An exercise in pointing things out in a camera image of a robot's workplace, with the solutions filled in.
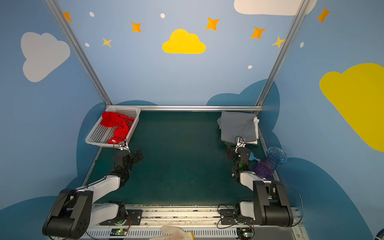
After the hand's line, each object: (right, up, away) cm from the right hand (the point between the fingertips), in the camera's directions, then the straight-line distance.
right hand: (238, 144), depth 91 cm
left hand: (-65, -3, -1) cm, 65 cm away
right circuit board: (-4, -41, -19) cm, 45 cm away
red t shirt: (-79, +14, +13) cm, 81 cm away
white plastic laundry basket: (-88, +11, +20) cm, 91 cm away
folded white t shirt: (+18, +16, +16) cm, 29 cm away
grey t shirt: (0, +12, +10) cm, 16 cm away
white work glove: (-37, -40, -21) cm, 59 cm away
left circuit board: (-65, -40, -20) cm, 79 cm away
